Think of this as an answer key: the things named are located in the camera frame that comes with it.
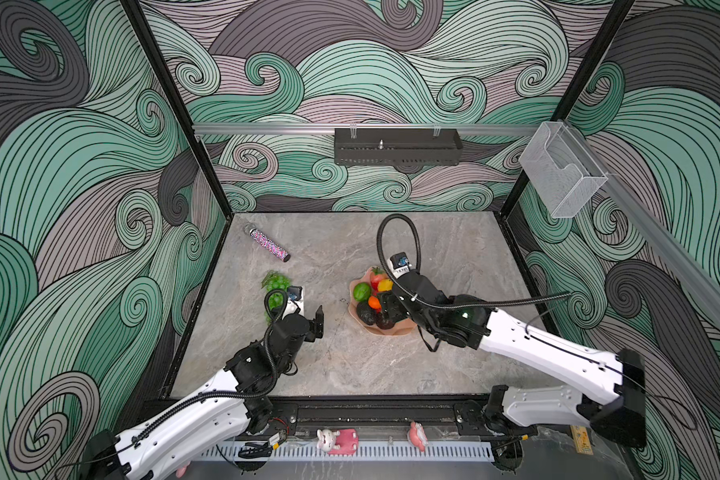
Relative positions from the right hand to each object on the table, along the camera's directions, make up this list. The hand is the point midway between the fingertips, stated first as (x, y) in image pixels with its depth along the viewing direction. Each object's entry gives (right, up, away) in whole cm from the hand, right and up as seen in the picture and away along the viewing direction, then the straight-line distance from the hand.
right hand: (388, 292), depth 73 cm
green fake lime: (-6, -3, +16) cm, 18 cm away
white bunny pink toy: (-11, -35, -3) cm, 37 cm away
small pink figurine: (+6, -32, -6) cm, 33 cm away
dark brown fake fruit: (0, -11, +11) cm, 16 cm away
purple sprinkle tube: (-47, +16, +37) cm, 63 cm away
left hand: (-21, -4, +5) cm, 22 cm away
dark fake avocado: (-5, -8, +11) cm, 15 cm away
